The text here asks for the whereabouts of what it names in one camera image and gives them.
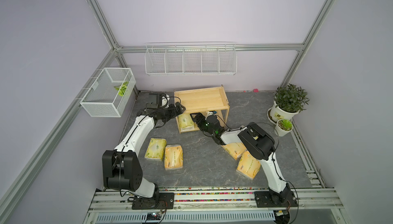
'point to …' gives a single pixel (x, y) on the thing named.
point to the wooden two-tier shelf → (209, 101)
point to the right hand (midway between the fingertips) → (191, 115)
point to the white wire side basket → (108, 96)
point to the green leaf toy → (122, 88)
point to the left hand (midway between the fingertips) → (180, 112)
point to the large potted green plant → (289, 100)
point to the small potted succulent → (283, 127)
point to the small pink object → (255, 90)
